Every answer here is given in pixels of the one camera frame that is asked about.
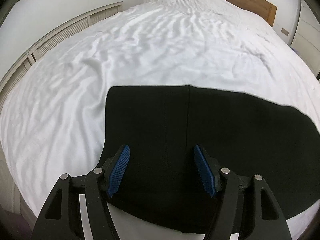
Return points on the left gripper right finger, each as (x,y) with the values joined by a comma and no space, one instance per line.
(244,204)

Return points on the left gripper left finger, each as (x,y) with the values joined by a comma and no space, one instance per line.
(77,207)

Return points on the black pants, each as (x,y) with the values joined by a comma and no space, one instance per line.
(162,125)

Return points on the white louvered radiator cover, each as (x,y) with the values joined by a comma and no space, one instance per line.
(52,39)

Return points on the white wardrobe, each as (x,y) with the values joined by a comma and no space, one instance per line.
(306,40)

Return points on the white bed duvet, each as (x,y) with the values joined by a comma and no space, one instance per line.
(53,120)

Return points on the beige wall switch plate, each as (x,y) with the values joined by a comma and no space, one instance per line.
(284,31)

